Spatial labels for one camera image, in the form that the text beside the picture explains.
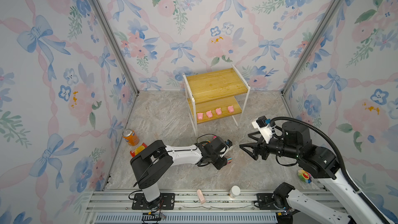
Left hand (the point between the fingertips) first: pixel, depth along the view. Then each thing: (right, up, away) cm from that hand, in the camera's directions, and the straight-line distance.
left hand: (225, 161), depth 84 cm
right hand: (+5, +16, -21) cm, 27 cm away
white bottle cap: (+2, -9, -14) cm, 17 cm away
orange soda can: (-52, +13, +1) cm, 54 cm away
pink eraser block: (-13, -13, -11) cm, 22 cm away
